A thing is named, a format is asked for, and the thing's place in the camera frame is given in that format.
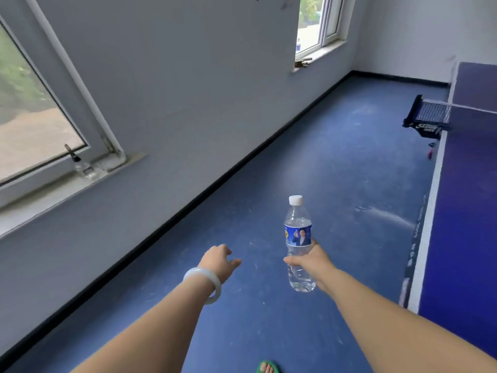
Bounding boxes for person's right hand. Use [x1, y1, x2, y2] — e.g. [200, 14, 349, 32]
[283, 238, 337, 294]

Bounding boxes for person's left hand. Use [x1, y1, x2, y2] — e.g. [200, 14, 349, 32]
[197, 244, 243, 286]

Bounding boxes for person's left forearm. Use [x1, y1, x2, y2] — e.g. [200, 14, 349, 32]
[69, 277, 214, 373]

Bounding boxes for person's right forearm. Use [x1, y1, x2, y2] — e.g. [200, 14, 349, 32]
[324, 267, 497, 373]

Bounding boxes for white jade bangle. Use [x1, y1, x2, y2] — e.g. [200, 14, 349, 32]
[183, 267, 222, 306]

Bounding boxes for blue table tennis table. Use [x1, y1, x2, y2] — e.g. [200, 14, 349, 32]
[402, 62, 497, 346]

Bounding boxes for white window sill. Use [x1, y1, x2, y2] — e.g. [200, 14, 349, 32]
[291, 39, 347, 74]
[0, 152, 148, 239]

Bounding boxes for blue table net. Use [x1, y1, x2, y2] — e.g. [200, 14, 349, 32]
[415, 98, 497, 125]

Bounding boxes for white framed window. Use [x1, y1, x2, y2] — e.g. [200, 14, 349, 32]
[0, 0, 127, 210]
[295, 0, 356, 59]

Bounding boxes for green trees outside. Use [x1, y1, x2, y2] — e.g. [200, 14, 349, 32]
[0, 26, 51, 113]

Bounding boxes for black net post clamp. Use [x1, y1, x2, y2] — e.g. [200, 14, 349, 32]
[402, 95, 451, 138]

